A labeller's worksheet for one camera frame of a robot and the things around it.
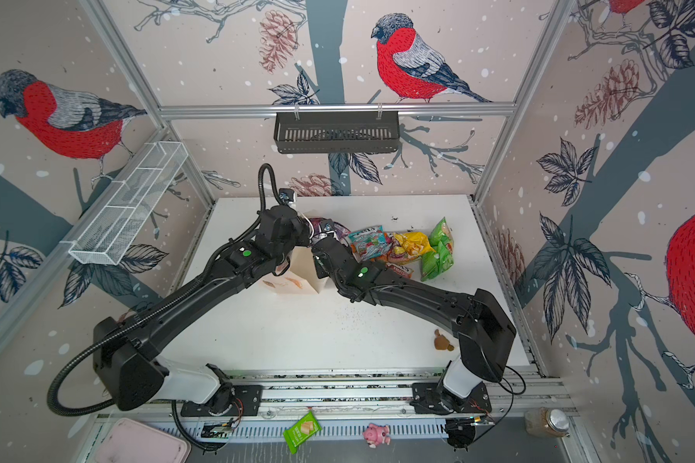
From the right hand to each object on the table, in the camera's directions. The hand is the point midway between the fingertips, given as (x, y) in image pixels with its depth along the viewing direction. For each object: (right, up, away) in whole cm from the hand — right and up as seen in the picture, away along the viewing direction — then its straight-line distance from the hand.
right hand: (320, 252), depth 80 cm
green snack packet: (+38, -3, +11) cm, 40 cm away
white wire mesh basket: (-52, +6, -8) cm, 53 cm away
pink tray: (-45, -45, -12) cm, 65 cm away
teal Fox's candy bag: (+15, +1, +19) cm, 24 cm away
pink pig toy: (+15, -42, -13) cm, 47 cm away
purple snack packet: (+1, +8, -10) cm, 13 cm away
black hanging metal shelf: (+3, +42, +27) cm, 50 cm away
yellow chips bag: (+29, +1, +14) cm, 33 cm away
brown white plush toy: (+35, -26, +1) cm, 44 cm away
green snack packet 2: (-3, -42, -12) cm, 44 cm away
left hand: (-5, +10, -3) cm, 11 cm away
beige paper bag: (-4, -5, -8) cm, 10 cm away
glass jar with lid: (+53, -36, -17) cm, 66 cm away
